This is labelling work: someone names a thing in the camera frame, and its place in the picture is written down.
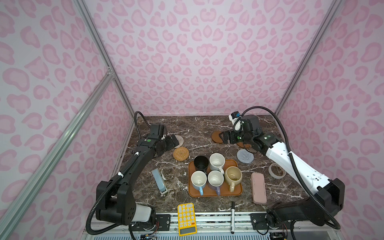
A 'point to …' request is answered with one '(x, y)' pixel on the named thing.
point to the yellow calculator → (187, 222)
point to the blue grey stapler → (159, 181)
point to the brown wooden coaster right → (241, 144)
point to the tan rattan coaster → (181, 153)
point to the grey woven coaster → (244, 156)
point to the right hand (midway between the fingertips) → (227, 131)
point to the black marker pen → (232, 217)
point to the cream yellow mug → (233, 175)
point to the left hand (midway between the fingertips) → (173, 142)
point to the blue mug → (198, 180)
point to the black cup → (201, 162)
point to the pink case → (258, 188)
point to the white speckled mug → (216, 162)
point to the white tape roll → (273, 175)
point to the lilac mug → (215, 179)
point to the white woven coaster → (180, 140)
